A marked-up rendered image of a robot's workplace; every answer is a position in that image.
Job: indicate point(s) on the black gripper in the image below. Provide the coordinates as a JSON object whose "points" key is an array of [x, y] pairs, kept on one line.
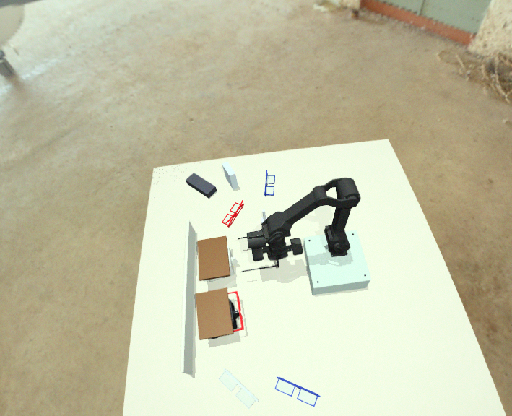
{"points": [[282, 252]]}

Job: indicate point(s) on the white rectangular panel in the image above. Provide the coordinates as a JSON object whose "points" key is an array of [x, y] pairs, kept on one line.
{"points": [[188, 302]]}

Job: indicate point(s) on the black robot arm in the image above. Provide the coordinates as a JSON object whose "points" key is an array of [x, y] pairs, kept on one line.
{"points": [[277, 226]]}

